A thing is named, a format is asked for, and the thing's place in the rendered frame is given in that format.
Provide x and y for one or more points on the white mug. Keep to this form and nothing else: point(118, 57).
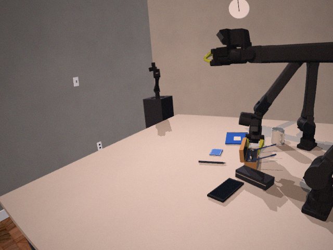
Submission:
point(277, 135)

